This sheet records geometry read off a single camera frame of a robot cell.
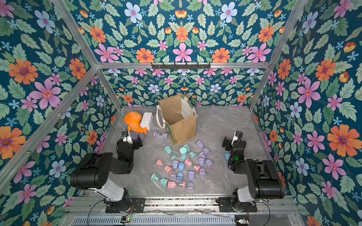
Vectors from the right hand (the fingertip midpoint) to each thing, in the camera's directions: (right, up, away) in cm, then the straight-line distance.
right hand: (237, 137), depth 92 cm
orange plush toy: (-73, +12, +11) cm, 75 cm away
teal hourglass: (-46, -8, 0) cm, 46 cm away
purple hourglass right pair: (-19, -15, -5) cm, 25 cm away
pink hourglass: (-44, -18, -8) cm, 48 cm away
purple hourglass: (-49, +1, +7) cm, 50 cm away
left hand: (-70, +1, 0) cm, 70 cm away
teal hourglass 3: (-46, -24, -13) cm, 53 cm away
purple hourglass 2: (-20, -9, -1) cm, 22 cm away
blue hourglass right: (-7, -11, -3) cm, 13 cm away
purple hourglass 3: (-40, -16, -6) cm, 44 cm away
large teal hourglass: (-35, -7, -7) cm, 37 cm away
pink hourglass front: (-41, -25, -13) cm, 50 cm away
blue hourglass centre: (-37, -17, -7) cm, 41 cm away
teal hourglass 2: (-32, -8, +1) cm, 33 cm away
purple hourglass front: (-30, -22, -8) cm, 39 cm away
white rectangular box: (-64, +11, +14) cm, 67 cm away
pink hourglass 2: (-33, -15, -4) cm, 36 cm away
